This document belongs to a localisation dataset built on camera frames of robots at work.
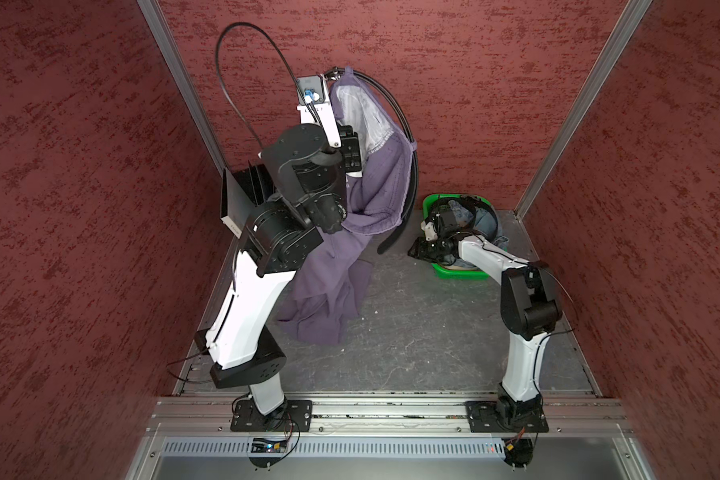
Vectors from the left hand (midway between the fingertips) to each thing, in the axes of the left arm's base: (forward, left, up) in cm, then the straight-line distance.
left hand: (321, 125), depth 48 cm
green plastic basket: (+7, -32, -53) cm, 63 cm away
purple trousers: (-10, 0, -29) cm, 31 cm away
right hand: (+13, -23, -54) cm, 61 cm away
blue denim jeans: (+26, -49, -51) cm, 76 cm away
